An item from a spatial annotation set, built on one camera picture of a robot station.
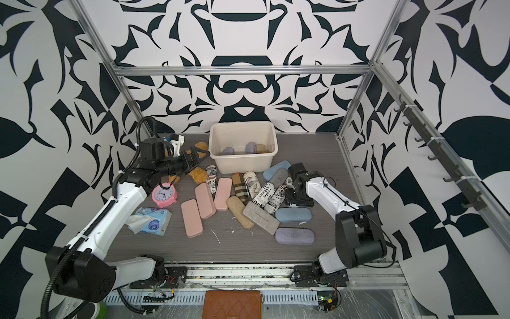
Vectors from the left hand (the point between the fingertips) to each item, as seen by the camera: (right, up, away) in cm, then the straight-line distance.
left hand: (202, 155), depth 76 cm
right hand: (+37, -19, +13) cm, 44 cm away
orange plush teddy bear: (-7, -9, +20) cm, 23 cm away
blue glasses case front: (+36, -26, +11) cm, 45 cm away
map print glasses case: (+19, -13, +20) cm, 31 cm away
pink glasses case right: (+5, -18, +18) cm, 26 cm away
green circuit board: (+45, -51, -5) cm, 68 cm away
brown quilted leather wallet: (+12, -50, -9) cm, 52 cm away
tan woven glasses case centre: (+12, -23, +10) cm, 28 cm away
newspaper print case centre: (+23, -18, +13) cm, 32 cm away
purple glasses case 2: (+36, -33, +5) cm, 49 cm away
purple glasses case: (+17, +4, +32) cm, 37 cm away
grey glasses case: (+32, -11, +20) cm, 39 cm away
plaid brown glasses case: (+13, -15, +19) cm, 28 cm away
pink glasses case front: (-8, -27, +11) cm, 30 cm away
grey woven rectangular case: (+22, -26, +7) cm, 35 cm away
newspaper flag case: (+29, -20, +13) cm, 37 cm away
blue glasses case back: (+26, -9, +24) cm, 37 cm away
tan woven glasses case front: (+23, +3, +34) cm, 41 cm away
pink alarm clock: (-22, -19, +15) cm, 33 cm away
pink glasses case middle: (-2, -21, +14) cm, 25 cm away
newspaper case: (+36, -13, +20) cm, 43 cm away
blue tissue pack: (-23, -27, +7) cm, 36 cm away
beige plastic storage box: (+13, +5, +37) cm, 40 cm away
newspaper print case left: (-2, -8, +24) cm, 26 cm away
